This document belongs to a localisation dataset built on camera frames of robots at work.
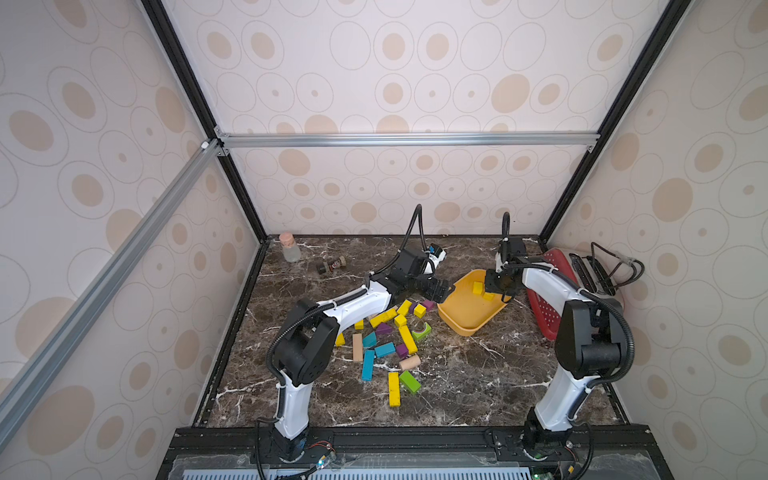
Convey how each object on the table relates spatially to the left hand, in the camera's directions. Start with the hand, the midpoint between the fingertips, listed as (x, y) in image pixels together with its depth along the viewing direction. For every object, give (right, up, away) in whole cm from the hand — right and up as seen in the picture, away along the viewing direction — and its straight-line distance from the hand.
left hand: (453, 281), depth 86 cm
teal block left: (-24, -18, +5) cm, 31 cm away
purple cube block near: (-15, -21, +4) cm, 26 cm away
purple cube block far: (-6, -8, +11) cm, 15 cm away
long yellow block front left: (-17, -29, -4) cm, 34 cm away
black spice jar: (-43, +4, +22) cm, 48 cm away
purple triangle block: (-21, -16, +8) cm, 27 cm away
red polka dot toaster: (+39, +3, +2) cm, 40 cm away
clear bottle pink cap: (-55, +10, +23) cm, 60 cm away
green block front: (-13, -27, -3) cm, 30 cm away
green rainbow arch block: (-10, -17, +6) cm, 20 cm away
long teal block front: (-25, -24, +1) cm, 35 cm away
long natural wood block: (-28, -19, +4) cm, 34 cm away
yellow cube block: (+12, -3, +16) cm, 20 cm away
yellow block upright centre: (-14, -9, +12) cm, 20 cm away
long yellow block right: (-13, -18, +6) cm, 23 cm away
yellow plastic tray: (+5, -10, +9) cm, 15 cm away
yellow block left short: (-34, -18, +5) cm, 39 cm away
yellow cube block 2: (+15, -6, +14) cm, 21 cm away
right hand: (+19, -2, +11) cm, 22 cm away
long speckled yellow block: (-21, -12, +9) cm, 25 cm away
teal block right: (-20, -21, +4) cm, 29 cm away
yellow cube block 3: (-9, -10, +11) cm, 17 cm away
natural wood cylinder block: (-13, -23, 0) cm, 26 cm away
